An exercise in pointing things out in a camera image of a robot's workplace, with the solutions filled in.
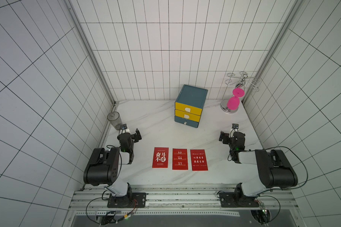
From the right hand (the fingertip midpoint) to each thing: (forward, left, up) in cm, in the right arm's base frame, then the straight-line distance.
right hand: (230, 130), depth 95 cm
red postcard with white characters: (-20, +46, -4) cm, 51 cm away
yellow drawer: (+6, +30, +7) cm, 31 cm away
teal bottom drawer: (+6, +29, 0) cm, 30 cm away
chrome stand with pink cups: (+17, -2, +7) cm, 19 cm away
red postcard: (-21, +34, -5) cm, 40 cm away
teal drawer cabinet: (+16, +27, +16) cm, 35 cm away
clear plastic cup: (+4, +83, +4) cm, 83 cm away
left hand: (-5, +69, 0) cm, 69 cm away
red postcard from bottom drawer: (-20, +22, -6) cm, 30 cm away
